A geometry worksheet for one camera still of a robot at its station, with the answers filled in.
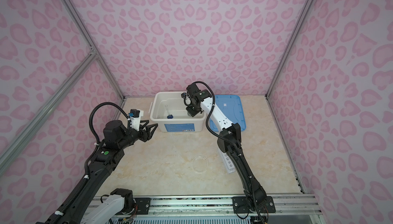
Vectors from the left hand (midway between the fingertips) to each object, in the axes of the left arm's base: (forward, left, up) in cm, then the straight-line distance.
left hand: (152, 120), depth 74 cm
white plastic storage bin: (+21, -3, -17) cm, 27 cm away
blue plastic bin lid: (+31, -46, -26) cm, 61 cm away
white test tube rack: (-16, -39, -23) cm, 48 cm away
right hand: (+18, -19, -14) cm, 30 cm away
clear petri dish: (-13, -22, -25) cm, 36 cm away
